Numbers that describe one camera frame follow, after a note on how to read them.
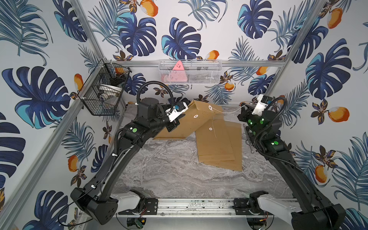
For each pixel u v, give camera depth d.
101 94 0.84
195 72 0.92
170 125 0.59
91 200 0.37
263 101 0.58
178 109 0.52
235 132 1.04
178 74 0.90
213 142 1.01
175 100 1.22
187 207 0.76
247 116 0.62
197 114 0.70
